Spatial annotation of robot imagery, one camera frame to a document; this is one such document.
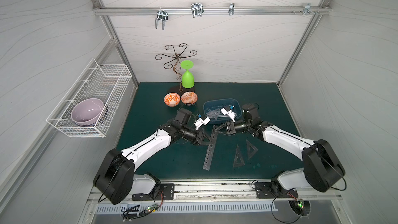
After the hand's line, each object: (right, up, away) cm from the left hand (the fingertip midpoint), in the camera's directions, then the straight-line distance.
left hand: (213, 144), depth 70 cm
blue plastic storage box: (+2, +13, +34) cm, 37 cm away
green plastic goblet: (-14, +32, +21) cm, 41 cm away
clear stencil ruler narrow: (-1, -2, 0) cm, 3 cm away
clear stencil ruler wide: (+3, +12, +31) cm, 33 cm away
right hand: (+2, +5, +5) cm, 7 cm away
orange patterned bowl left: (-27, +20, +38) cm, 51 cm away
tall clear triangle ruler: (+15, -13, +14) cm, 24 cm away
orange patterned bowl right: (-15, +21, +40) cm, 48 cm away
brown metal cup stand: (-21, +46, +23) cm, 55 cm away
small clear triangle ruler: (+26, -9, +18) cm, 33 cm away
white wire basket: (-54, +29, +8) cm, 62 cm away
